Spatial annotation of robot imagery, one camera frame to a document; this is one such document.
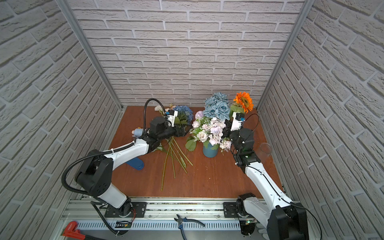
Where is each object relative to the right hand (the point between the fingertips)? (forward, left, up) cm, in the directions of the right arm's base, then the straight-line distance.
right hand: (224, 117), depth 76 cm
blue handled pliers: (-40, +26, -27) cm, 55 cm away
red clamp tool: (-40, +76, -27) cm, 90 cm away
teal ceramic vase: (-6, +7, -26) cm, 27 cm away
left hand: (+3, +19, -7) cm, 20 cm away
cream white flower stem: (+35, +41, -25) cm, 60 cm away
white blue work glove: (-48, -12, -26) cm, 56 cm away
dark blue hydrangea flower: (+24, +22, -21) cm, 39 cm away
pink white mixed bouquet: (-10, +10, +2) cm, 14 cm away
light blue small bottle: (+10, +53, -21) cm, 57 cm away
